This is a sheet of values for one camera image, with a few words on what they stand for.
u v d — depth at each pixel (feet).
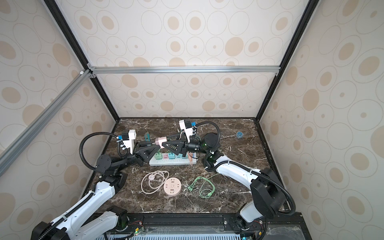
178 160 3.05
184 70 3.01
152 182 2.87
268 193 1.41
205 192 2.73
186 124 1.86
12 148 1.72
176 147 1.93
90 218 1.58
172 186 2.73
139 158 1.84
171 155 3.01
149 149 1.90
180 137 2.02
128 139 1.79
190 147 1.93
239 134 3.57
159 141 1.91
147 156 1.91
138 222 2.39
